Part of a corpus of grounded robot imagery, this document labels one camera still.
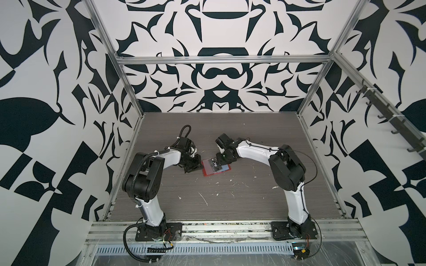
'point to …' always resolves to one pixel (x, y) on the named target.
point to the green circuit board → (300, 250)
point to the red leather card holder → (208, 171)
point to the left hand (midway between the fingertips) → (204, 164)
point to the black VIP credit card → (215, 164)
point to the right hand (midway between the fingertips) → (221, 160)
